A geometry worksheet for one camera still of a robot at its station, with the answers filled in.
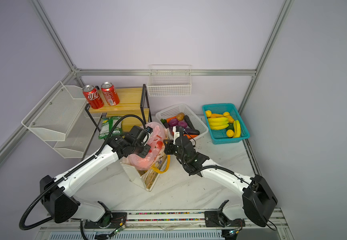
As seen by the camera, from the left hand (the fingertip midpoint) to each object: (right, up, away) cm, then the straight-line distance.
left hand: (143, 148), depth 79 cm
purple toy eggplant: (+28, +9, +31) cm, 43 cm away
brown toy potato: (+21, +20, +36) cm, 46 cm away
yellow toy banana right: (+61, +10, +25) cm, 67 cm away
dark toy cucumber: (+27, +16, +32) cm, 45 cm away
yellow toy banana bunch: (+48, +15, +26) cm, 56 cm away
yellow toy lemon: (+43, +22, +35) cm, 59 cm away
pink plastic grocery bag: (+8, +4, -2) cm, 9 cm away
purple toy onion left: (+16, +15, +30) cm, 37 cm away
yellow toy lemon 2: (+56, +7, +26) cm, 62 cm away
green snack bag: (-24, +14, +10) cm, 29 cm away
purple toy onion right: (+22, +14, +29) cm, 39 cm away
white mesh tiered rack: (-43, +15, 0) cm, 46 cm away
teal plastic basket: (+60, +25, +39) cm, 76 cm away
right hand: (+10, +4, -2) cm, 12 cm away
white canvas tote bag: (+3, -15, -4) cm, 16 cm away
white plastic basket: (+13, +23, +36) cm, 45 cm away
